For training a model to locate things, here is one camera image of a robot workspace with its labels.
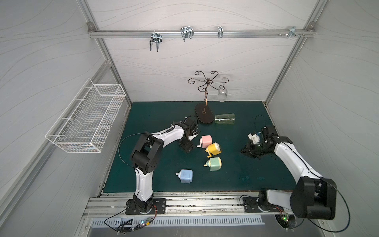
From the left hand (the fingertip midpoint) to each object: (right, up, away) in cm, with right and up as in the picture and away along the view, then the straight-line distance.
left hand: (185, 144), depth 94 cm
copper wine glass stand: (+13, +22, +18) cm, 31 cm away
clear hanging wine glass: (+25, +34, +2) cm, 43 cm away
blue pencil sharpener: (+1, -13, -18) cm, 22 cm away
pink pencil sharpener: (+13, +3, -4) cm, 14 cm away
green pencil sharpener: (+17, -8, -14) cm, 23 cm away
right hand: (+33, -2, -12) cm, 35 cm away
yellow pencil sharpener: (+18, -1, -8) cm, 20 cm away
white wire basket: (-46, +15, -25) cm, 55 cm away
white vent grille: (-2, -32, -24) cm, 40 cm away
